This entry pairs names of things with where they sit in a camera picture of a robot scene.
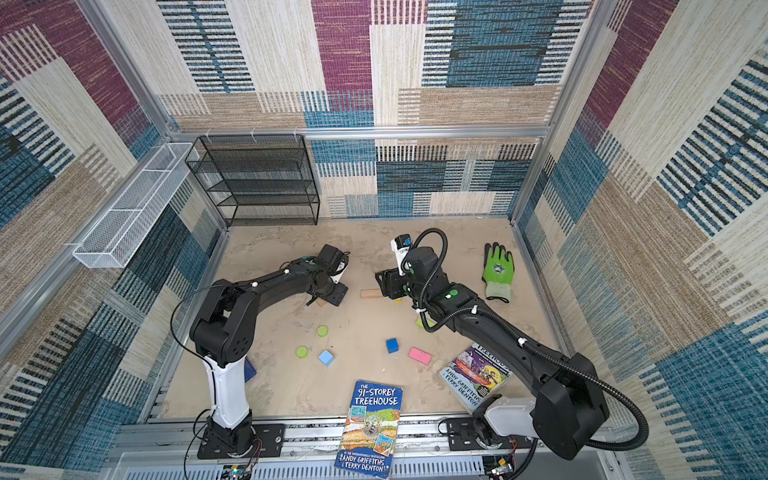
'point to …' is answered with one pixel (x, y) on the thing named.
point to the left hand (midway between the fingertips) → (333, 287)
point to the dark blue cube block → (392, 345)
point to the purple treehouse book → (476, 376)
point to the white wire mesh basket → (113, 241)
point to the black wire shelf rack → (257, 180)
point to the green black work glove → (498, 272)
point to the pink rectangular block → (420, 355)
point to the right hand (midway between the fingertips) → (388, 277)
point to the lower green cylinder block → (302, 351)
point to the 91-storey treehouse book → (370, 431)
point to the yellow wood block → (398, 300)
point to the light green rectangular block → (419, 322)
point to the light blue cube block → (326, 358)
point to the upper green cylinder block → (322, 331)
